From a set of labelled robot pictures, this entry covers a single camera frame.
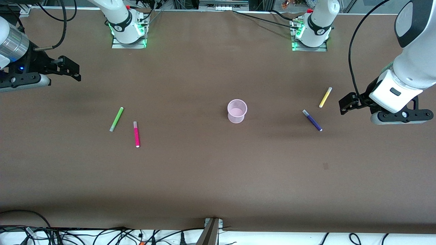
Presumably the purple marker pen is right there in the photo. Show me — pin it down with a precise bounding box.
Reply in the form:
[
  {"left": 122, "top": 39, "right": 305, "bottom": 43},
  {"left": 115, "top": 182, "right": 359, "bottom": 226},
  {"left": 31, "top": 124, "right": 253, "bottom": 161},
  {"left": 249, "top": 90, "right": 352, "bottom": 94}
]
[{"left": 302, "top": 109, "right": 323, "bottom": 132}]

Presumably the pink pen holder cup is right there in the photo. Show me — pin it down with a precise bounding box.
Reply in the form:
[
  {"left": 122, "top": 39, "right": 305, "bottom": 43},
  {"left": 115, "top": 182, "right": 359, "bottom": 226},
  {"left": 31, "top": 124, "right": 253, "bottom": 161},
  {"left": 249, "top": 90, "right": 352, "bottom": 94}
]
[{"left": 227, "top": 99, "right": 248, "bottom": 124}]

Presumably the yellow marker pen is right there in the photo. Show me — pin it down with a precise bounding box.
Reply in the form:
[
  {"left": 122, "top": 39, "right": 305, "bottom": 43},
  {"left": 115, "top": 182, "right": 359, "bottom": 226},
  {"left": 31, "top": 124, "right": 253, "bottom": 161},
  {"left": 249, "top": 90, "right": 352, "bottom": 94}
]
[{"left": 318, "top": 87, "right": 332, "bottom": 109}]

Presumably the green marker pen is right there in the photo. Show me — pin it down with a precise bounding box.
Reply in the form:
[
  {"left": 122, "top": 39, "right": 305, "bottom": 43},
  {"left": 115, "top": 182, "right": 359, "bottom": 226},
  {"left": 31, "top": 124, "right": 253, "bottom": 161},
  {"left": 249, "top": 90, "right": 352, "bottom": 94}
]
[{"left": 109, "top": 107, "right": 124, "bottom": 132}]

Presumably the grey power strip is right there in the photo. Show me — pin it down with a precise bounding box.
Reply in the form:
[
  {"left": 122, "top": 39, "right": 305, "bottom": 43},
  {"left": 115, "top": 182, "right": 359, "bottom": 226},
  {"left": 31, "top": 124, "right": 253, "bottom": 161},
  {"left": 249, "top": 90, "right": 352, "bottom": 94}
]
[{"left": 199, "top": 0, "right": 249, "bottom": 11}]

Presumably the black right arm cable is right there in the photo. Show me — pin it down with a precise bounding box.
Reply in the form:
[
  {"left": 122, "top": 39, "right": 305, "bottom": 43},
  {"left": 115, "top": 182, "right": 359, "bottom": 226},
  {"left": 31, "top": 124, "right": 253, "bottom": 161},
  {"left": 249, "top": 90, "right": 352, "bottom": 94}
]
[{"left": 33, "top": 0, "right": 77, "bottom": 51}]

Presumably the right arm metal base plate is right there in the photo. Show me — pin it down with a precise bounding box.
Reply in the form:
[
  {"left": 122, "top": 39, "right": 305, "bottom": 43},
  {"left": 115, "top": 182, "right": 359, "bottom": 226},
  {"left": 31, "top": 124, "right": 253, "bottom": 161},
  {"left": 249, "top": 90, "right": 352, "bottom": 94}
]
[{"left": 112, "top": 37, "right": 147, "bottom": 49}]

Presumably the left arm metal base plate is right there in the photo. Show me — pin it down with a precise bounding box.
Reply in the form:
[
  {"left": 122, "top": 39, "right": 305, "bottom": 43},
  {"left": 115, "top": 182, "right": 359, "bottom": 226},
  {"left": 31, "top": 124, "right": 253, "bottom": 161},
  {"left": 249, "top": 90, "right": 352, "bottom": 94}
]
[{"left": 292, "top": 40, "right": 327, "bottom": 52}]

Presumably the long black table cable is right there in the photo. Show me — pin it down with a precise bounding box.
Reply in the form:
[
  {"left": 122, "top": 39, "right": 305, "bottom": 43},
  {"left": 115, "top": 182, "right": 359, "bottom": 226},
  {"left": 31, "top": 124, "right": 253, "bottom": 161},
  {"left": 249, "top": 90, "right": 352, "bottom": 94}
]
[{"left": 232, "top": 10, "right": 301, "bottom": 30}]

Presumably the thick black arched cable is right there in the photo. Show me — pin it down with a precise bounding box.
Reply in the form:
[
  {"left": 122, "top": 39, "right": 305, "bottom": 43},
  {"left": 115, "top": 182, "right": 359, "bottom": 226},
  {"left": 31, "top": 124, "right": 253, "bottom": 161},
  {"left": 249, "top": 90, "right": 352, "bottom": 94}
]
[{"left": 0, "top": 210, "right": 52, "bottom": 229}]

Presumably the black cable along table edge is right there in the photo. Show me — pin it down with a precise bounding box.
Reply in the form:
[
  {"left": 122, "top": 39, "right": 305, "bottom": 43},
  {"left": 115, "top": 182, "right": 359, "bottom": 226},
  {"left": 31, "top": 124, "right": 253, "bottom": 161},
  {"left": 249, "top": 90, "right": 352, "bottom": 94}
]
[{"left": 0, "top": 225, "right": 127, "bottom": 232}]

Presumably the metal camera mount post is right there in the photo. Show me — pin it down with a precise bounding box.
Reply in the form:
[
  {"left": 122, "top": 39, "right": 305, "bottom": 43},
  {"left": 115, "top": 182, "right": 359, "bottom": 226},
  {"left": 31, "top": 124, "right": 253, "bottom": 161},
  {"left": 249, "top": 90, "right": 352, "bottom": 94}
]
[{"left": 196, "top": 218, "right": 224, "bottom": 245}]

